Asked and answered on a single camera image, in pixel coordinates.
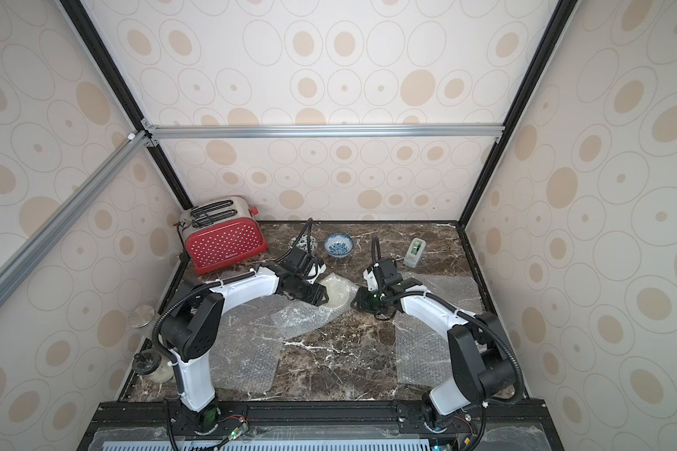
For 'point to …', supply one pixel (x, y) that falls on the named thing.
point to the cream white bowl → (338, 290)
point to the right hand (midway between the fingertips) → (364, 302)
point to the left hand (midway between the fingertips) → (329, 295)
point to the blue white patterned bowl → (338, 245)
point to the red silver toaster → (220, 231)
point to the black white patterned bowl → (304, 241)
